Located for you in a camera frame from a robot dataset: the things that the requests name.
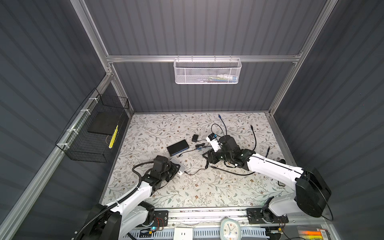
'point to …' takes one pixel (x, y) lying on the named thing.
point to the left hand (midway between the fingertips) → (181, 165)
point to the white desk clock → (230, 229)
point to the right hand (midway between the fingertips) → (207, 154)
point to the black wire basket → (92, 134)
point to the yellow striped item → (110, 145)
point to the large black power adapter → (195, 138)
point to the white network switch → (182, 168)
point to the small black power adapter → (207, 164)
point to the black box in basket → (106, 122)
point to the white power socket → (183, 233)
